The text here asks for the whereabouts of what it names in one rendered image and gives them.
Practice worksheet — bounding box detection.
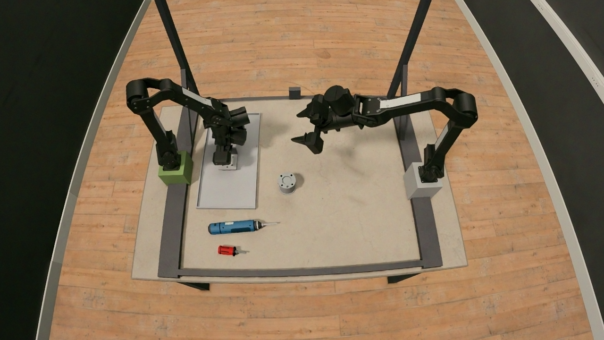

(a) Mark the white metal bracket plate with holes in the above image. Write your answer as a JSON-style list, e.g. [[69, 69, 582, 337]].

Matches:
[[218, 147, 238, 170]]

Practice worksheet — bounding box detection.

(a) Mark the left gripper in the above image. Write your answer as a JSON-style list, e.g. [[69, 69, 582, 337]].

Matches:
[[291, 94, 341, 154]]

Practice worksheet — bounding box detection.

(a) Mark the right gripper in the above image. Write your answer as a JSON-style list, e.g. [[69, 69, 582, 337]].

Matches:
[[212, 125, 233, 165]]

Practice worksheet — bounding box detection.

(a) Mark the red screwdriver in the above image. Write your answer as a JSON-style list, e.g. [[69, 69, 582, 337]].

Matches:
[[218, 246, 246, 256]]

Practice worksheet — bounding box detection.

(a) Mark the blue cordless drill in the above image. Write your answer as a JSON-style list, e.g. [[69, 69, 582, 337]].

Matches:
[[208, 220, 277, 235]]

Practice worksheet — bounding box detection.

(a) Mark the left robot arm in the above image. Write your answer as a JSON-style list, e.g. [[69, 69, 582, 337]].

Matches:
[[305, 85, 478, 183]]

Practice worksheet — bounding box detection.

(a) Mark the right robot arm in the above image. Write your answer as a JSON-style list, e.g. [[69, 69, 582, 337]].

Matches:
[[126, 77, 250, 171]]

